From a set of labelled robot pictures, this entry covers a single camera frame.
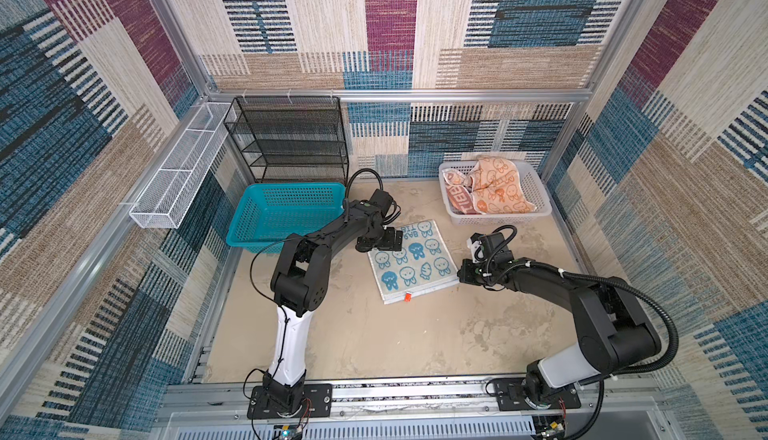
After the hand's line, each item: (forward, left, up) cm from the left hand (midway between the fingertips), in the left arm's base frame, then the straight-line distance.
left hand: (389, 243), depth 97 cm
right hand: (-10, -21, -3) cm, 24 cm away
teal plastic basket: (+17, +44, -5) cm, 48 cm away
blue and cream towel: (-6, -10, -4) cm, 13 cm away
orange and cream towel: (+24, -41, 0) cm, 47 cm away
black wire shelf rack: (+37, +35, +13) cm, 52 cm away
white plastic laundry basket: (+24, -52, +4) cm, 57 cm away
